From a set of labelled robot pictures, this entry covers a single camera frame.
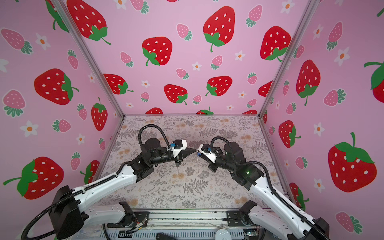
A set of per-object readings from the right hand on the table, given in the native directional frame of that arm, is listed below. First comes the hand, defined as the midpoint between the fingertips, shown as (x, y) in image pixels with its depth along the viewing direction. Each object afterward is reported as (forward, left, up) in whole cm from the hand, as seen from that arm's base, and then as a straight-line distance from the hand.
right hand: (200, 153), depth 70 cm
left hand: (-1, +2, +5) cm, 5 cm away
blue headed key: (-1, +1, +1) cm, 2 cm away
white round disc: (-28, -13, -20) cm, 37 cm away
